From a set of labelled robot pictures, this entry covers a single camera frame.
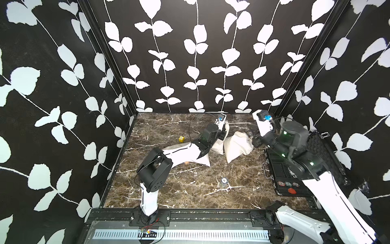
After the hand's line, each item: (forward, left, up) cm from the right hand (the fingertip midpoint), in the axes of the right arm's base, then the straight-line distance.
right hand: (248, 120), depth 62 cm
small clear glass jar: (-13, +7, -35) cm, 38 cm away
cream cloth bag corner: (+8, +9, -33) cm, 35 cm away
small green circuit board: (-36, +45, -40) cm, 70 cm away
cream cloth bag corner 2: (+9, -2, -31) cm, 32 cm away
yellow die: (+19, +34, -41) cm, 56 cm away
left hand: (+16, +7, -18) cm, 25 cm away
